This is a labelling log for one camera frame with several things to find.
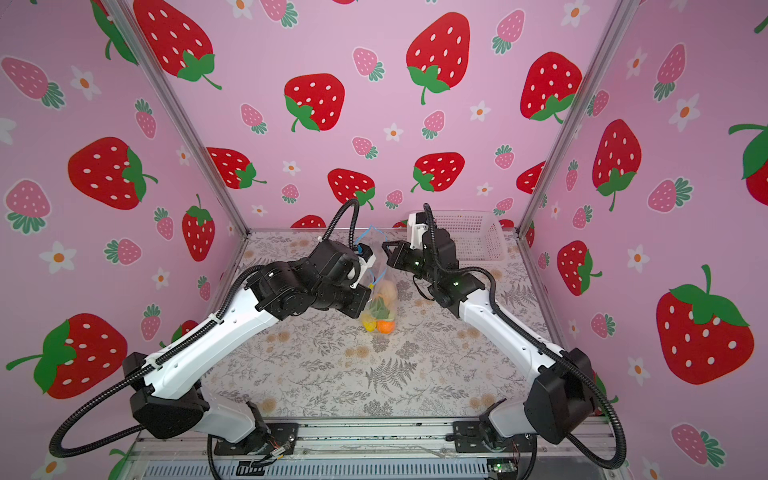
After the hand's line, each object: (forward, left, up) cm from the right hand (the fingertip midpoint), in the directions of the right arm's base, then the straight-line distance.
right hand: (380, 243), depth 74 cm
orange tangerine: (-9, -1, -28) cm, 29 cm away
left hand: (-14, 0, -4) cm, 14 cm away
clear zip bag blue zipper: (+2, +1, -2) cm, 3 cm away
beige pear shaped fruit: (-1, -1, -19) cm, 19 cm away
